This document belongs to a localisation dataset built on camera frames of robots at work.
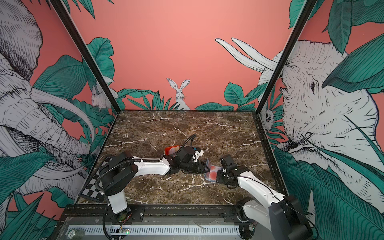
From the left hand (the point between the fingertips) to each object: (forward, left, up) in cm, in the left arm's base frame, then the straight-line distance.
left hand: (210, 170), depth 80 cm
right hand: (-1, -5, -8) cm, 9 cm away
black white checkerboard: (-6, +65, -6) cm, 65 cm away
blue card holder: (-1, +2, -4) cm, 4 cm away
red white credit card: (+2, -3, -9) cm, 9 cm away
